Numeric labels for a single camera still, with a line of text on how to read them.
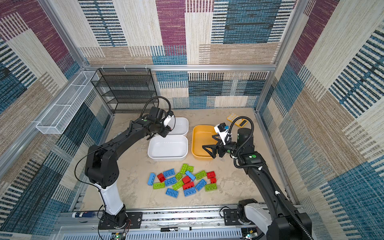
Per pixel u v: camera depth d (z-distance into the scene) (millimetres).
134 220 727
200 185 834
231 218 729
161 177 833
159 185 847
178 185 839
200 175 871
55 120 709
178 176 870
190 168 897
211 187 826
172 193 818
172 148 965
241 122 1114
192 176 847
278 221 385
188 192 812
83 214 742
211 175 863
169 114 820
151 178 856
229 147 659
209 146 684
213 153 669
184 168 887
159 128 777
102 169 502
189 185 825
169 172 866
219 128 651
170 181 851
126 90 1085
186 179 849
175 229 701
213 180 852
